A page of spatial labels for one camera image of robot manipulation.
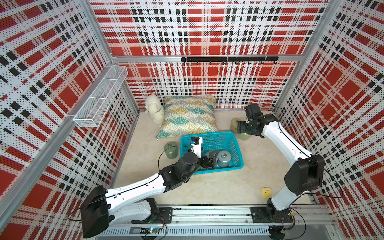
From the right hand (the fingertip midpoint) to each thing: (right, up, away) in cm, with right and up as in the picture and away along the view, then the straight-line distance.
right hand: (247, 128), depth 86 cm
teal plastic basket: (-8, -9, +11) cm, 16 cm away
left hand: (-21, -10, -12) cm, 26 cm away
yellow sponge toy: (+9, -35, -6) cm, 36 cm away
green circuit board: (-49, -47, -16) cm, 70 cm away
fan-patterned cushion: (-35, +8, +10) cm, 38 cm away
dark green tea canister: (-45, -13, +4) cm, 47 cm away
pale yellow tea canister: (-4, -4, -6) cm, 8 cm away
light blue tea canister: (-14, -17, -1) cm, 22 cm away
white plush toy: (-58, +14, +13) cm, 61 cm away
